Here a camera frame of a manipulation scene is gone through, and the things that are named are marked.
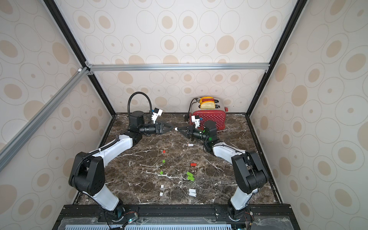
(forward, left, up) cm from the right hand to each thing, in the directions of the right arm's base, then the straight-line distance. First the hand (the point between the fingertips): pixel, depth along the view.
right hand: (175, 133), depth 78 cm
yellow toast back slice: (+33, -17, -2) cm, 38 cm away
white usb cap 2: (-25, +8, -24) cm, 36 cm away
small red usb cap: (+2, +10, -23) cm, 25 cm away
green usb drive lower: (-15, -9, -24) cm, 30 cm away
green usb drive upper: (-13, -8, -24) cm, 29 cm away
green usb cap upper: (-5, +9, -24) cm, 26 cm away
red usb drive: (-6, -10, -25) cm, 27 cm away
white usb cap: (-21, +8, -24) cm, 33 cm away
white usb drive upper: (-22, -10, -25) cm, 35 cm away
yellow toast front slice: (+28, -19, -3) cm, 34 cm away
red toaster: (+23, -26, -8) cm, 35 cm away
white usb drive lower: (-24, -10, -24) cm, 36 cm away
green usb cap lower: (-13, +9, -24) cm, 28 cm away
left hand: (+1, 0, +3) cm, 3 cm away
